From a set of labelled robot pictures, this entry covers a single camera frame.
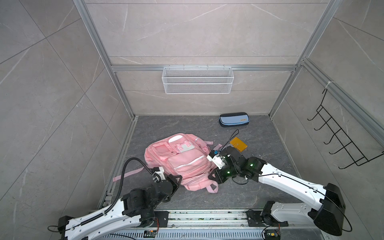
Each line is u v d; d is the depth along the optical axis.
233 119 1.15
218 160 0.67
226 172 0.63
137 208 0.49
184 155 0.85
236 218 0.75
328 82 0.70
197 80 1.01
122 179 0.54
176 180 0.64
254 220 0.73
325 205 0.40
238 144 1.01
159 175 0.63
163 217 0.73
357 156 0.59
